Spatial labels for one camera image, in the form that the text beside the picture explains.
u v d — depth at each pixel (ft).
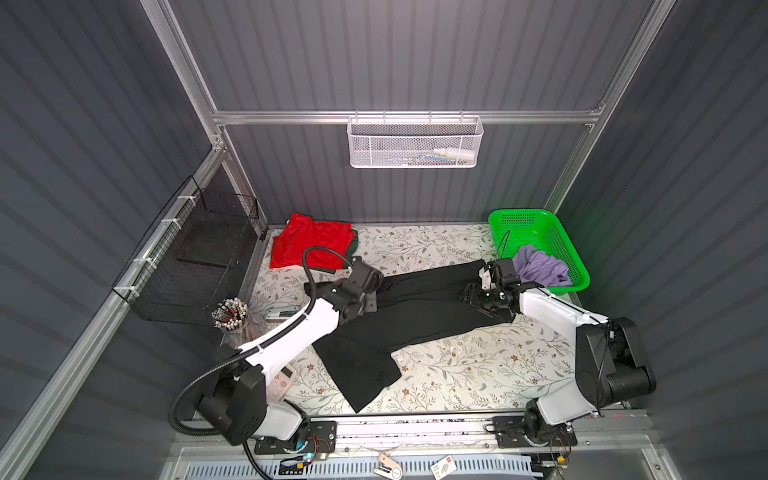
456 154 3.07
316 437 2.39
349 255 3.56
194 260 2.41
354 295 2.11
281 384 2.63
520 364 2.79
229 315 2.55
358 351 2.91
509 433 2.42
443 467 2.27
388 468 2.23
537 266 3.30
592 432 2.48
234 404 1.35
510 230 3.89
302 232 3.68
